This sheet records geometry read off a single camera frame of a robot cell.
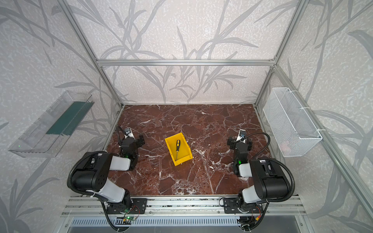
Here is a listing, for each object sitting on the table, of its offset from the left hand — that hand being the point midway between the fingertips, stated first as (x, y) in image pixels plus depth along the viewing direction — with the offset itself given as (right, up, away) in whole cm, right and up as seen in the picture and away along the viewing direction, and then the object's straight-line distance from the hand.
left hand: (134, 130), depth 93 cm
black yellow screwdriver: (+28, -12, +1) cm, 31 cm away
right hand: (+68, -1, -2) cm, 68 cm away
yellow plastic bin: (+33, -15, -2) cm, 36 cm away
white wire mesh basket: (+82, +2, -31) cm, 88 cm away
